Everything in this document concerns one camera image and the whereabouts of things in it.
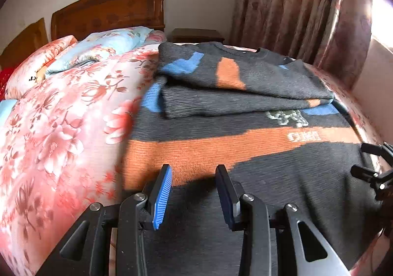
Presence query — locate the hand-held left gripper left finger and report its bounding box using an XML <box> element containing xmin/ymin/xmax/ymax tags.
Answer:
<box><xmin>37</xmin><ymin>164</ymin><xmax>173</xmax><ymax>276</ymax></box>

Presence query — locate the light blue floral pillow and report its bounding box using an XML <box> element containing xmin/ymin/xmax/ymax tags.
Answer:
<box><xmin>45</xmin><ymin>26</ymin><xmax>154</xmax><ymax>75</ymax></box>

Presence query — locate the pink floral pillow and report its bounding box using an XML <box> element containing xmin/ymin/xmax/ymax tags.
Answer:
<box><xmin>4</xmin><ymin>35</ymin><xmax>78</xmax><ymax>100</ymax></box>

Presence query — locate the small wooden headboard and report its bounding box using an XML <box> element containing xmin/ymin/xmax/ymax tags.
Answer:
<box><xmin>0</xmin><ymin>17</ymin><xmax>49</xmax><ymax>69</ymax></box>

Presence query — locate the large carved wooden headboard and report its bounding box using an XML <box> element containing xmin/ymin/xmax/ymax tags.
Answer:
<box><xmin>51</xmin><ymin>0</ymin><xmax>166</xmax><ymax>41</ymax></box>

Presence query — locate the pink floral curtain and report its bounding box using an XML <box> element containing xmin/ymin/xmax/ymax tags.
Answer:
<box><xmin>230</xmin><ymin>0</ymin><xmax>373</xmax><ymax>89</ymax></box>

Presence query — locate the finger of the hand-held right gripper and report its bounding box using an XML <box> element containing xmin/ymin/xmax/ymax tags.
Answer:
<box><xmin>351</xmin><ymin>166</ymin><xmax>393</xmax><ymax>200</ymax></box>
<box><xmin>361</xmin><ymin>142</ymin><xmax>393</xmax><ymax>160</ymax></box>

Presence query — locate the dark striped knit sweater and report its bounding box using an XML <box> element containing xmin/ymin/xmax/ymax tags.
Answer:
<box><xmin>121</xmin><ymin>41</ymin><xmax>384</xmax><ymax>276</ymax></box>

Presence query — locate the pink floral bed quilt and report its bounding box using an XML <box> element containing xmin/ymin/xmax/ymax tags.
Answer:
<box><xmin>0</xmin><ymin>27</ymin><xmax>387</xmax><ymax>276</ymax></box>

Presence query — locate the red patterned cloth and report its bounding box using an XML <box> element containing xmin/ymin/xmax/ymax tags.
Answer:
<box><xmin>0</xmin><ymin>67</ymin><xmax>11</xmax><ymax>101</ymax></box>

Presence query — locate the dark wooden nightstand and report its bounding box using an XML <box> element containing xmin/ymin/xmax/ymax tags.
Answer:
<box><xmin>171</xmin><ymin>28</ymin><xmax>225</xmax><ymax>44</ymax></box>

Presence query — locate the light blue checkered pillow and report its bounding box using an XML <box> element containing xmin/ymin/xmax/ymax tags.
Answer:
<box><xmin>0</xmin><ymin>99</ymin><xmax>17</xmax><ymax>123</ymax></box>

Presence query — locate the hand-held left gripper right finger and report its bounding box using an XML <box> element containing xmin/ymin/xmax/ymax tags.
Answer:
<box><xmin>215</xmin><ymin>165</ymin><xmax>351</xmax><ymax>276</ymax></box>

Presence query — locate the bright barred window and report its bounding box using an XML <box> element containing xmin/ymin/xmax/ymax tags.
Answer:
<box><xmin>370</xmin><ymin>0</ymin><xmax>393</xmax><ymax>49</ymax></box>

